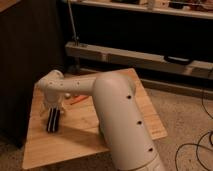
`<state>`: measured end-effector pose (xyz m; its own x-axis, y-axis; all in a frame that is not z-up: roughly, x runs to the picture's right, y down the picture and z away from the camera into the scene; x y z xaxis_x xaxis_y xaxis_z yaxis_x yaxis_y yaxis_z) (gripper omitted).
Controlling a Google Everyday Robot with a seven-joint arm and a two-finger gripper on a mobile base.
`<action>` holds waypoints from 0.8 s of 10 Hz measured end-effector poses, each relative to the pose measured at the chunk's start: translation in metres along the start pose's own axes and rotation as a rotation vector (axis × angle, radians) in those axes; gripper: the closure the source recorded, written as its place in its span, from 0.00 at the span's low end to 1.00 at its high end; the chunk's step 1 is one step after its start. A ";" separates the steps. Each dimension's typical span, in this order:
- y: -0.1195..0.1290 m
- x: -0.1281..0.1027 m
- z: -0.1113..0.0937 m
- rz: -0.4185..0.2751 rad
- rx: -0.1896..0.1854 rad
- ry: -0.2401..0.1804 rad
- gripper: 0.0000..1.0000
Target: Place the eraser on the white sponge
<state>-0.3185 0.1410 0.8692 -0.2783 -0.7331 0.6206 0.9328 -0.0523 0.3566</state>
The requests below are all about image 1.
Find black handle on beam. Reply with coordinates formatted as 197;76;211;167
164;56;193;65

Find upper wooden shelf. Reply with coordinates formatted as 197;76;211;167
62;0;213;20

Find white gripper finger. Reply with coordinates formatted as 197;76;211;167
59;104;66;115
40;106;49;116

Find orange carrot toy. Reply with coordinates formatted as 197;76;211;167
69;95;89;105

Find long metal rail beam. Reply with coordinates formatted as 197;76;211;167
65;42;213;80

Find wooden table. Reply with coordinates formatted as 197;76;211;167
23;68;166;169

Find small white ball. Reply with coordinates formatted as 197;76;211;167
65;93;71;99

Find black floor cable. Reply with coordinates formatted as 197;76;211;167
174;87;213;171

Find metal pole stand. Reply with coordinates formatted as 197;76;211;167
67;0;85;46

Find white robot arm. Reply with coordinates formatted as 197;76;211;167
38;70;166;171

